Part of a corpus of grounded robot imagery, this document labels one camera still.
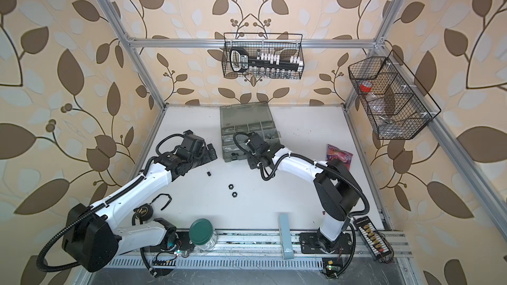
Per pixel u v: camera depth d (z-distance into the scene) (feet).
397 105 2.41
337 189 1.50
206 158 2.49
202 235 2.20
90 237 1.31
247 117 3.79
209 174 3.01
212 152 2.53
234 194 2.84
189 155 2.07
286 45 2.99
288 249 2.29
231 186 2.92
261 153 2.21
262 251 2.42
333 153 3.15
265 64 2.82
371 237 2.43
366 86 2.89
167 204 2.77
